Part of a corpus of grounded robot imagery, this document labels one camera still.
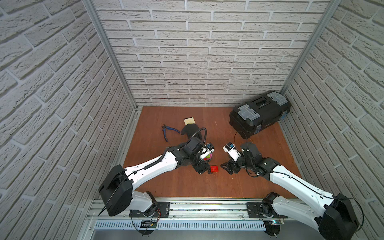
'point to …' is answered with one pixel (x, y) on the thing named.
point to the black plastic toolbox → (249, 118)
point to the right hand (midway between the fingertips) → (227, 160)
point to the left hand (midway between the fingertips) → (206, 161)
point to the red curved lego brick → (205, 159)
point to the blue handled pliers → (164, 127)
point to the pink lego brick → (211, 155)
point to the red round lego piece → (214, 169)
